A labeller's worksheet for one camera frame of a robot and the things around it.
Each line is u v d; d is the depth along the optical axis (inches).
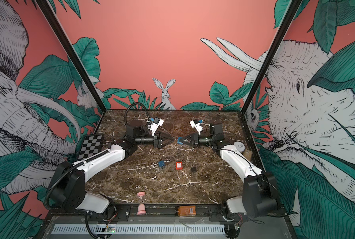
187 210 28.2
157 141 27.0
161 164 35.6
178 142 29.4
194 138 27.1
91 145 37.6
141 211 28.5
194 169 35.6
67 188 16.7
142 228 27.6
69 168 17.9
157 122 27.6
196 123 29.3
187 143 28.9
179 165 35.5
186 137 28.7
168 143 28.1
